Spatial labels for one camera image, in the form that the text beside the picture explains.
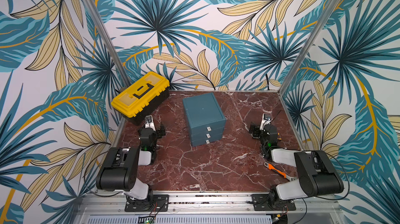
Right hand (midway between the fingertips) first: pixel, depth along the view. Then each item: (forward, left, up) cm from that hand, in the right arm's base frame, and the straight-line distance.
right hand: (261, 122), depth 92 cm
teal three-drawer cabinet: (-5, +34, +13) cm, 37 cm away
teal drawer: (-9, +34, +3) cm, 35 cm away
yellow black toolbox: (+14, +69, +8) cm, 71 cm away
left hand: (+1, +64, -1) cm, 64 cm away
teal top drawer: (-9, +33, +10) cm, 35 cm away
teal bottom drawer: (-10, +38, -5) cm, 40 cm away
